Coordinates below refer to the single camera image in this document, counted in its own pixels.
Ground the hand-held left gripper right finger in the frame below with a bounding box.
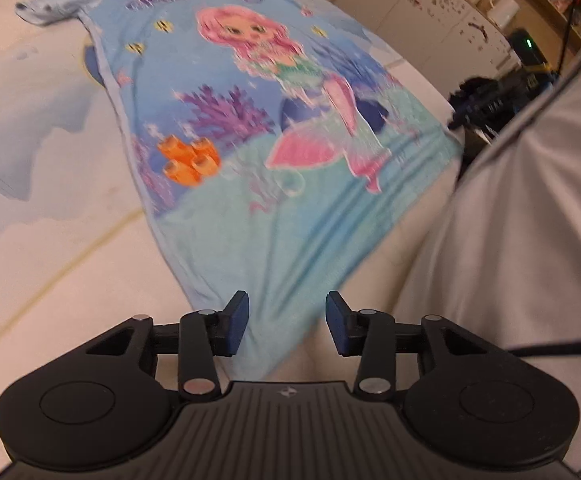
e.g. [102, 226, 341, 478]
[325, 291, 498, 402]

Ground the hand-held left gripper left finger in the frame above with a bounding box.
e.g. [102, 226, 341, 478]
[84, 290, 250, 402]

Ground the light blue mermaid print shirt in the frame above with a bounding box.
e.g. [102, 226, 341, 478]
[15, 0, 463, 382]

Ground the white kettle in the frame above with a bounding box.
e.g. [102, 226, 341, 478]
[487, 0, 521, 29]

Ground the white cabinet with stickers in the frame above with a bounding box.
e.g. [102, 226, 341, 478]
[333, 0, 527, 102]

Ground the black cable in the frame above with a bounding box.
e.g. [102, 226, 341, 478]
[510, 337, 581, 359]

